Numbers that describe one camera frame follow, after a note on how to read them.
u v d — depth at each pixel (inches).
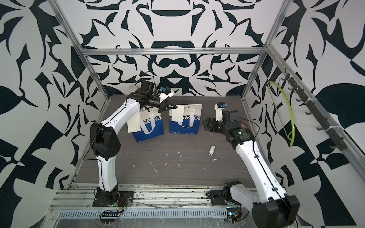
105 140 20.2
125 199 29.1
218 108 26.4
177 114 33.4
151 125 34.3
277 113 31.2
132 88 44.1
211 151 34.7
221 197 29.4
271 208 14.6
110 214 28.6
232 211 28.1
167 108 31.2
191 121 34.3
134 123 31.8
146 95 28.6
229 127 21.9
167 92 28.1
